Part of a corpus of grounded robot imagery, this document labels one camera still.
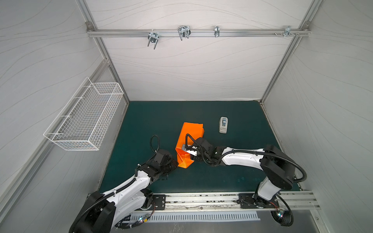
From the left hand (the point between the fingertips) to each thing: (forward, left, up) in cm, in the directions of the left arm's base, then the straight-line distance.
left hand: (176, 165), depth 84 cm
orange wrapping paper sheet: (+22, -12, +4) cm, 25 cm away
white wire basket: (+10, +41, +29) cm, 51 cm away
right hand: (+10, -10, +5) cm, 15 cm away
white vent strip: (-24, -9, -2) cm, 26 cm away
